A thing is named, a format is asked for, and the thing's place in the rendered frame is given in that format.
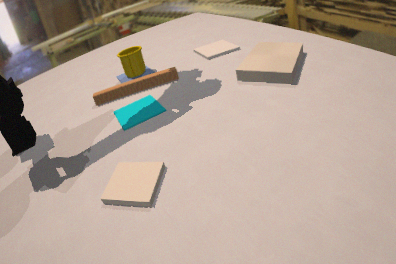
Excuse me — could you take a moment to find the beige flat square tile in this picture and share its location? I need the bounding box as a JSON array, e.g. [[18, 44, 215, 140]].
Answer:
[[101, 162, 165, 206]]

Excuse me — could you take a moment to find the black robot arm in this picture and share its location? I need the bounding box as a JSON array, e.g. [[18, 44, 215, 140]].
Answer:
[[0, 75, 36, 156]]

